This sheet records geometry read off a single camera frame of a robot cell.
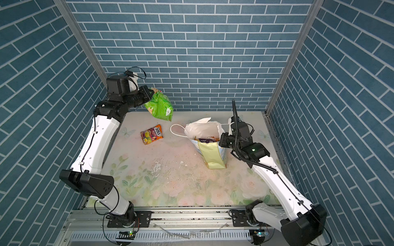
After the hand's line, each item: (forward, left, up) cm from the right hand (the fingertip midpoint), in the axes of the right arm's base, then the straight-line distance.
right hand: (222, 136), depth 76 cm
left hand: (+11, +31, +18) cm, 38 cm away
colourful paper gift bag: (+13, +10, -17) cm, 23 cm away
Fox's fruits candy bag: (+12, +46, -20) cm, 52 cm away
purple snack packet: (+8, +8, -17) cm, 20 cm away
